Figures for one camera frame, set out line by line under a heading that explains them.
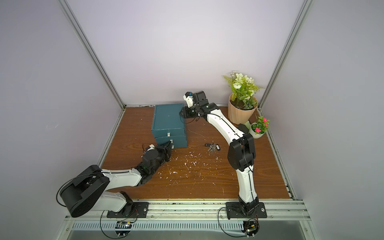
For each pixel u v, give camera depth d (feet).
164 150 2.48
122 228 2.36
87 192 1.42
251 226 2.28
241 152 1.70
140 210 2.39
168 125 2.62
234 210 2.37
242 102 3.30
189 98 2.62
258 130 2.98
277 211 2.43
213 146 3.19
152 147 2.67
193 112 2.49
